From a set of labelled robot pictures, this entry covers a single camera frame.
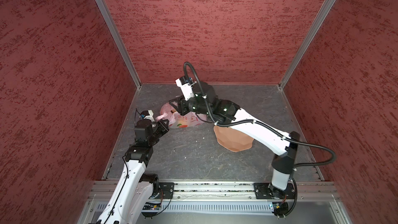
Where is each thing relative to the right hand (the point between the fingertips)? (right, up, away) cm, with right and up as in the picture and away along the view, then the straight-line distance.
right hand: (173, 102), depth 64 cm
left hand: (-5, -11, +15) cm, 19 cm away
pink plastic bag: (-3, -11, +26) cm, 29 cm away
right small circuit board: (+49, -50, +7) cm, 71 cm away
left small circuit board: (-13, -50, +8) cm, 52 cm away
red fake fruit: (-1, -15, +28) cm, 32 cm away
